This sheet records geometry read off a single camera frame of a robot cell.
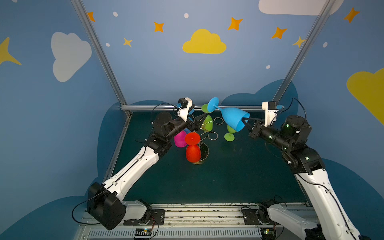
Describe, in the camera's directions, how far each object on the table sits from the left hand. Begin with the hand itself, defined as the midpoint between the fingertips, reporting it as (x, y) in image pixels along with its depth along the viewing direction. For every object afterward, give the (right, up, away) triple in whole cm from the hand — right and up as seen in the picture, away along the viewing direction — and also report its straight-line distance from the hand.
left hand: (198, 107), depth 66 cm
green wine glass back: (+7, -7, +22) cm, 24 cm away
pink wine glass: (-10, -16, +14) cm, 23 cm away
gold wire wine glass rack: (+5, -25, +33) cm, 41 cm away
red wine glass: (-2, -21, +8) cm, 22 cm away
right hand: (+19, -5, -5) cm, 20 cm away
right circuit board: (+35, -62, +7) cm, 72 cm away
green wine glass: (+24, -16, +41) cm, 50 cm away
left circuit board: (-27, -61, +7) cm, 68 cm away
